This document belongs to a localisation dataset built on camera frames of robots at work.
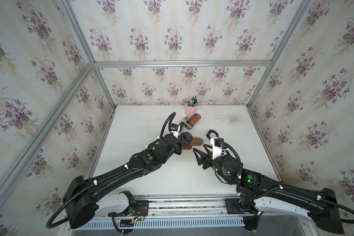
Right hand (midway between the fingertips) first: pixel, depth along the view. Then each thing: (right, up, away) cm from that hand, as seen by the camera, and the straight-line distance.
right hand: (200, 148), depth 68 cm
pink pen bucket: (-2, +20, +39) cm, 44 cm away
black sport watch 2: (+12, +5, +33) cm, 35 cm away
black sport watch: (-6, +5, +4) cm, 9 cm away
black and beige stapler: (-8, +11, +36) cm, 38 cm away
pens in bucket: (+1, +26, +39) cm, 47 cm away
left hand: (-9, +4, +8) cm, 12 cm away
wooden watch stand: (+1, 0, +22) cm, 22 cm away
